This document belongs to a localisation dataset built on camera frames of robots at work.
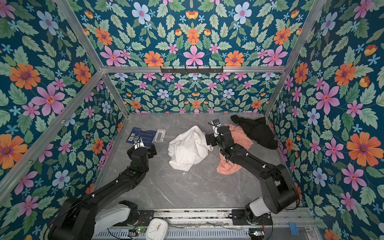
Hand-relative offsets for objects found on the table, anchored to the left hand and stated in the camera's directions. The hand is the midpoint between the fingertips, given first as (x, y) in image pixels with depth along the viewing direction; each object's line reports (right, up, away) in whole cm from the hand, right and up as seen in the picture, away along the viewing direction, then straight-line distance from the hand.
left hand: (144, 141), depth 83 cm
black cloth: (+70, +6, +14) cm, 71 cm away
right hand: (+40, +6, +5) cm, 41 cm away
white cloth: (+25, -5, +7) cm, 26 cm away
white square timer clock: (+12, -39, -16) cm, 44 cm away
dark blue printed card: (-6, +1, +19) cm, 19 cm away
